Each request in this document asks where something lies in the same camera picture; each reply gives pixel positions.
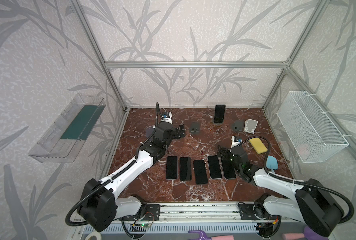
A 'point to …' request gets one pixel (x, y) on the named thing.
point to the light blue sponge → (272, 163)
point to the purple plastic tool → (205, 237)
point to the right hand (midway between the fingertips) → (224, 142)
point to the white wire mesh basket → (315, 135)
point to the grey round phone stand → (238, 125)
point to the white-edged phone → (214, 167)
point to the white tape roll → (97, 234)
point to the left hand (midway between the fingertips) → (179, 120)
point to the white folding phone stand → (250, 125)
